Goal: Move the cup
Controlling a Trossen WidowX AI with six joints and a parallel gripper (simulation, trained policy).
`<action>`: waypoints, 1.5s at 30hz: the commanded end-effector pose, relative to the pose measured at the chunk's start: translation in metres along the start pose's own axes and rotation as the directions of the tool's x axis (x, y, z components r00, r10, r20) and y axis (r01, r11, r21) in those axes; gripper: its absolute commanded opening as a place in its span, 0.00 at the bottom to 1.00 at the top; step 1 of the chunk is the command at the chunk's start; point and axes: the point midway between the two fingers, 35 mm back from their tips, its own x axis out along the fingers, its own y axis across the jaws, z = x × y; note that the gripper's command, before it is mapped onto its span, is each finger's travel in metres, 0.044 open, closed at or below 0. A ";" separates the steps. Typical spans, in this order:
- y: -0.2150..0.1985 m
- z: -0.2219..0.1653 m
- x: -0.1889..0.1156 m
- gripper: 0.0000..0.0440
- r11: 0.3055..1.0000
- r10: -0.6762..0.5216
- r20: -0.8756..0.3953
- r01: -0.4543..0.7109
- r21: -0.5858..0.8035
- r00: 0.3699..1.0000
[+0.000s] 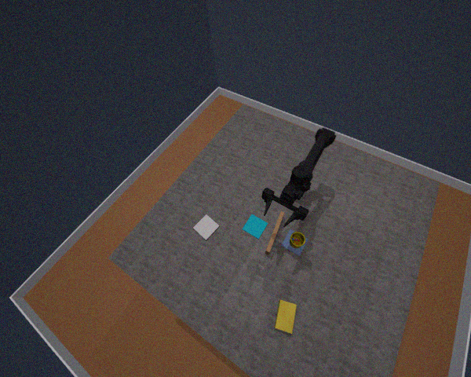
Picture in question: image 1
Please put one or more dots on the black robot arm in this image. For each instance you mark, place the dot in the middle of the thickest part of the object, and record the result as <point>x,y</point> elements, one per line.
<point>302,174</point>

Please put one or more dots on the yellow rectangular block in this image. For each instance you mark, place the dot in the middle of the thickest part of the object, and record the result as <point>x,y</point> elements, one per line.
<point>285,316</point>

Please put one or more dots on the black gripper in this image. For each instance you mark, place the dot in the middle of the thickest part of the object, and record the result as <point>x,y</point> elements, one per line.
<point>299,213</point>

